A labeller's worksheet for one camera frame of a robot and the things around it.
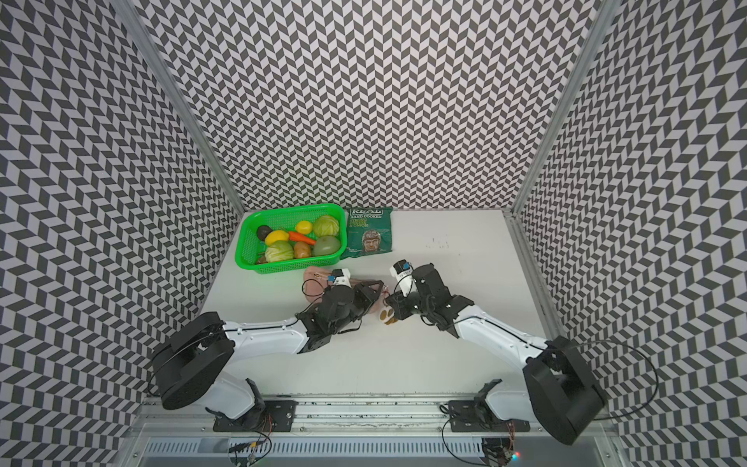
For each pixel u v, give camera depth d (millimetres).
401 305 721
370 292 760
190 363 432
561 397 408
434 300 641
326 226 1051
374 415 754
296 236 1094
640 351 644
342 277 785
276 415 725
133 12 721
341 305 639
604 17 676
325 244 990
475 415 653
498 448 819
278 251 966
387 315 842
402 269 738
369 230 1105
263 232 1057
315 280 867
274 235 1045
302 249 1014
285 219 1113
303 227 1105
